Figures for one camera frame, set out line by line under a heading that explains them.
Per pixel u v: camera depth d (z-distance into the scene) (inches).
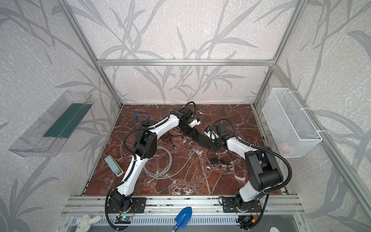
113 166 32.7
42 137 24.8
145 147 24.8
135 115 44.1
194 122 37.4
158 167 34.1
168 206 29.6
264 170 18.3
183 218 27.6
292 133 24.0
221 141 27.2
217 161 34.3
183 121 31.1
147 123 41.0
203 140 39.8
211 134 32.7
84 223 26.1
